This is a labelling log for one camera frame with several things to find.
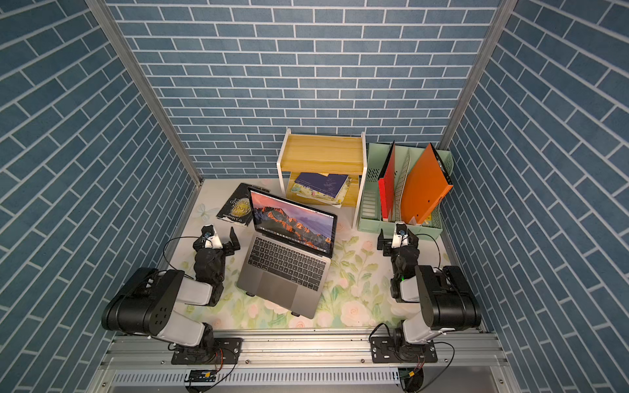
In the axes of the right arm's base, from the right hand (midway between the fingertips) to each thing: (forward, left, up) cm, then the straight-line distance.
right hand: (398, 230), depth 90 cm
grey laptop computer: (-16, +39, 0) cm, 42 cm away
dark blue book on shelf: (+15, +26, +7) cm, 31 cm away
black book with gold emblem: (+12, +68, -8) cm, 70 cm away
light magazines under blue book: (+10, +35, +7) cm, 37 cm away
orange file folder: (+15, -9, +11) cm, 21 cm away
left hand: (-6, +64, +2) cm, 64 cm away
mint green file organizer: (+15, +8, -9) cm, 20 cm away
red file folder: (+18, +4, +5) cm, 19 cm away
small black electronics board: (-48, +60, -13) cm, 78 cm away
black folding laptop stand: (-29, +36, -10) cm, 47 cm away
